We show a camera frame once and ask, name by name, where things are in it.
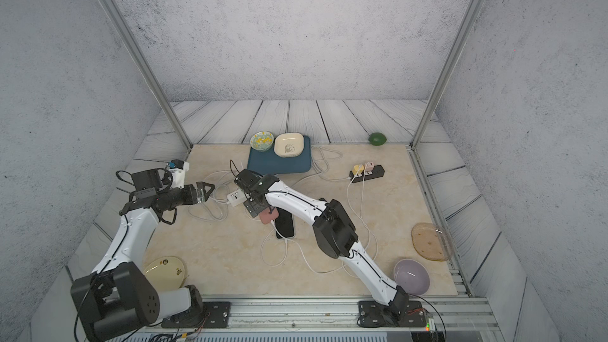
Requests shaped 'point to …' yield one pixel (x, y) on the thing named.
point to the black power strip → (378, 170)
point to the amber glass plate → (431, 241)
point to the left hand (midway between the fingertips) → (205, 185)
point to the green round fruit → (377, 138)
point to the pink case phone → (267, 217)
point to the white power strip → (237, 197)
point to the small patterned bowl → (261, 141)
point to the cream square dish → (289, 144)
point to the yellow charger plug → (358, 169)
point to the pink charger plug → (370, 166)
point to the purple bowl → (412, 276)
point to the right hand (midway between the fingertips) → (264, 201)
